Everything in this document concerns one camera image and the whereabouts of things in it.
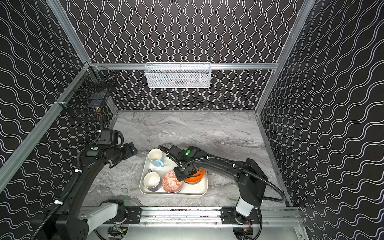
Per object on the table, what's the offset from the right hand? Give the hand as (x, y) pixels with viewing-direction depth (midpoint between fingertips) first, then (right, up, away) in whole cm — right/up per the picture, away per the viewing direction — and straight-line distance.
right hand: (182, 177), depth 79 cm
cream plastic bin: (+9, -8, +4) cm, 13 cm away
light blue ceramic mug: (-18, +9, +13) cm, 24 cm away
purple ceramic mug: (-17, -3, +3) cm, 17 cm away
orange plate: (+7, -2, +6) cm, 10 cm away
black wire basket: (-62, +51, +19) cm, 82 cm away
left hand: (-27, +13, 0) cm, 30 cm away
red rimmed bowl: (-7, -4, +3) cm, 8 cm away
